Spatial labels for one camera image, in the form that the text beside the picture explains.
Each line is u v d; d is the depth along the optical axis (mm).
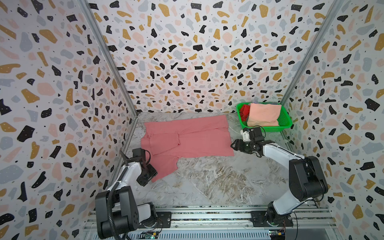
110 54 865
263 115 1059
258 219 732
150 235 704
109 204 372
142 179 748
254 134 747
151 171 781
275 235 715
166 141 1036
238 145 839
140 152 713
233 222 733
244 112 1097
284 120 1121
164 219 734
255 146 702
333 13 728
